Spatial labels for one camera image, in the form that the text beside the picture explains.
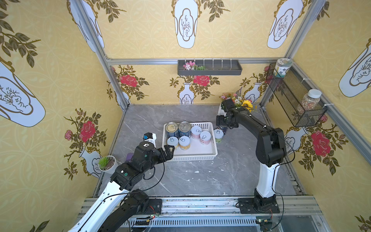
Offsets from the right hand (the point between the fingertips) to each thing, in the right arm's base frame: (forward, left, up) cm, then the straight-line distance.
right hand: (227, 121), depth 99 cm
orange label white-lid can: (-16, +29, -3) cm, 33 cm away
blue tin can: (-10, +37, +2) cm, 38 cm away
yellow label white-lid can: (-15, +36, -3) cm, 39 cm away
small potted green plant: (-33, +70, +2) cm, 78 cm away
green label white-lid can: (-9, +7, -4) cm, 11 cm away
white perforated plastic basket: (-20, +20, -7) cm, 29 cm away
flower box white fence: (+12, -7, +8) cm, 16 cm away
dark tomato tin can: (-5, +2, -3) cm, 6 cm away
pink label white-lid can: (-12, +16, -3) cm, 20 cm away
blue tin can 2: (-9, +29, +2) cm, 30 cm away
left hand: (-28, +38, +12) cm, 49 cm away
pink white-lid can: (-7, +22, -3) cm, 23 cm away
